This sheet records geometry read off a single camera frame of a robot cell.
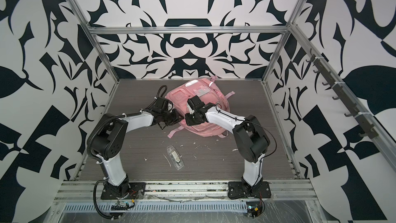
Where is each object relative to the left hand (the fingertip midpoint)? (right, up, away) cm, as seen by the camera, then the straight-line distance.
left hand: (185, 115), depth 94 cm
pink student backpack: (+16, +14, +10) cm, 24 cm away
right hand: (+2, -2, -4) cm, 5 cm away
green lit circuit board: (+33, -40, -23) cm, 57 cm away
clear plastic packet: (-4, -21, -11) cm, 24 cm away
